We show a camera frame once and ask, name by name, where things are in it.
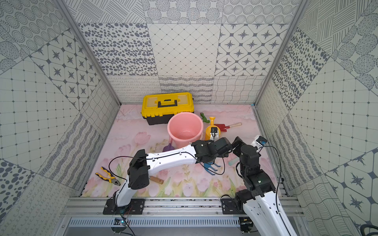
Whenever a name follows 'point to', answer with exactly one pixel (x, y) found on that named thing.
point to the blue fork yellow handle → (207, 165)
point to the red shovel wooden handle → (224, 128)
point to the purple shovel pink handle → (168, 147)
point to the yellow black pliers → (112, 180)
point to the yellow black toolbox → (158, 108)
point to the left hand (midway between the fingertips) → (221, 143)
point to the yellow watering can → (208, 130)
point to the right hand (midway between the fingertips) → (242, 143)
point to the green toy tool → (204, 118)
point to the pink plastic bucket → (185, 128)
